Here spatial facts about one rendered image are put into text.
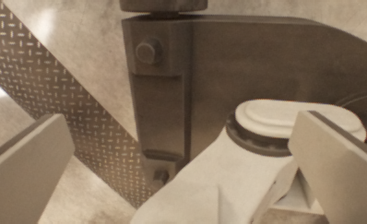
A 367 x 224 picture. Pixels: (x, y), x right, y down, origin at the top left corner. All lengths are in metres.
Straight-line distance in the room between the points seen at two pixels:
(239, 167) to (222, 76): 0.22
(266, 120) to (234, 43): 0.18
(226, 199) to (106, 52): 0.59
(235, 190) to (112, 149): 0.66
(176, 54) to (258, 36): 0.17
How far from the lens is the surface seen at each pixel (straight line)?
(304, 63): 0.49
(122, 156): 0.89
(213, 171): 0.31
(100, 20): 0.72
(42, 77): 0.88
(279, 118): 0.36
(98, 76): 0.78
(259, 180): 0.31
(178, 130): 0.53
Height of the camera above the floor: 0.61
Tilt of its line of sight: 58 degrees down
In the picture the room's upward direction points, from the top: 160 degrees counter-clockwise
